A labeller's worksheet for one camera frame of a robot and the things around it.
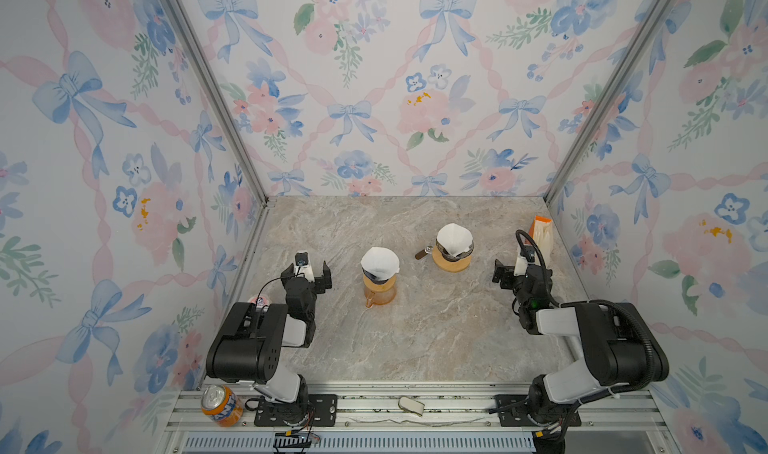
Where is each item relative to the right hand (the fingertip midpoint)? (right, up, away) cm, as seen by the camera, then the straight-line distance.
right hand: (512, 259), depth 94 cm
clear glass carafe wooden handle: (-28, +2, +2) cm, 28 cm away
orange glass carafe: (-41, -11, -1) cm, 43 cm away
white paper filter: (-19, +7, -6) cm, 21 cm away
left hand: (-63, 0, -3) cm, 63 cm away
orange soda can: (-75, -29, -28) cm, 86 cm away
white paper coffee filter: (-41, 0, -8) cm, 42 cm away
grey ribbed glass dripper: (-22, +2, -8) cm, 23 cm away
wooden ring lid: (-21, -1, -6) cm, 22 cm away
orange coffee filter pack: (+11, +9, +4) cm, 15 cm away
